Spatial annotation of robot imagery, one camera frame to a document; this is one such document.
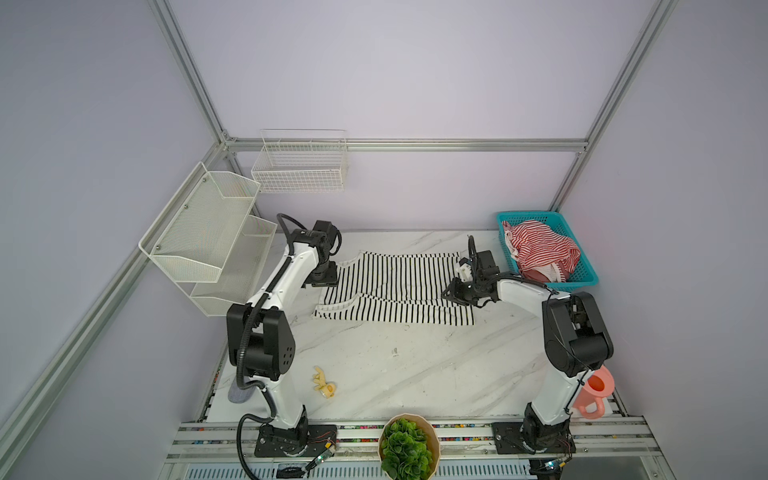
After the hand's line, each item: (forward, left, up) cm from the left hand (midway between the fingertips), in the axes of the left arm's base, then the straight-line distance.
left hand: (318, 285), depth 86 cm
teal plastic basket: (+10, -87, -7) cm, 87 cm away
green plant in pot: (-40, -26, -4) cm, 47 cm away
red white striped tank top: (+19, -75, -6) cm, 78 cm away
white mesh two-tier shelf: (+5, +27, +14) cm, 31 cm away
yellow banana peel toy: (-25, -5, -12) cm, 29 cm away
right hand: (+3, -38, -9) cm, 39 cm away
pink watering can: (-26, -74, -5) cm, 79 cm away
